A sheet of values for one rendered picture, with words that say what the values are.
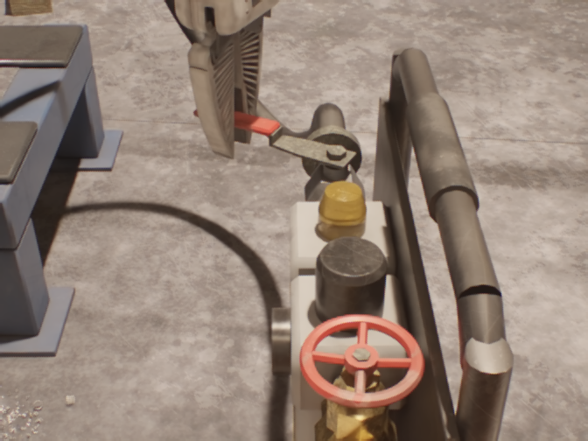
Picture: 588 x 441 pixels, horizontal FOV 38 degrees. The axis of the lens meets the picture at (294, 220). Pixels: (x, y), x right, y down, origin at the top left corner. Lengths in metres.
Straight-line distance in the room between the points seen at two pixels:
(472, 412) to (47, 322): 0.91
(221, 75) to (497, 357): 0.38
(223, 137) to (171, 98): 1.10
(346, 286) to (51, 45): 1.03
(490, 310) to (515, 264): 0.95
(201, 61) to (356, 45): 1.39
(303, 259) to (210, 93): 0.17
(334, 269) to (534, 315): 0.79
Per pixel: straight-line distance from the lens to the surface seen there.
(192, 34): 1.31
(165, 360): 1.21
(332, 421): 0.53
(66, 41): 1.51
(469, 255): 0.47
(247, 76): 0.78
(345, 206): 0.63
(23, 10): 2.34
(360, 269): 0.55
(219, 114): 0.73
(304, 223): 0.67
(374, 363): 0.49
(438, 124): 0.58
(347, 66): 1.97
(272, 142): 0.75
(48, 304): 1.32
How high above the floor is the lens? 0.86
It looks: 36 degrees down
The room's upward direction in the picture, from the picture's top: straight up
